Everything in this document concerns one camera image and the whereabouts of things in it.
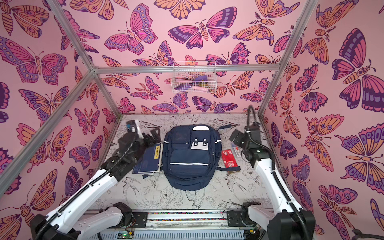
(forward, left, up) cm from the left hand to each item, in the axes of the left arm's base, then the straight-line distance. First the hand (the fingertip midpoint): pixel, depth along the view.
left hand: (157, 132), depth 75 cm
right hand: (+2, -43, -7) cm, 43 cm away
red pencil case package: (-2, -40, -27) cm, 48 cm away
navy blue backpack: (0, -17, -23) cm, 29 cm away
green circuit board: (-40, +14, -30) cm, 52 cm away
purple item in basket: (+38, -23, +7) cm, 45 cm away
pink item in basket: (+27, -24, +7) cm, 37 cm away
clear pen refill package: (+5, -46, -25) cm, 53 cm away
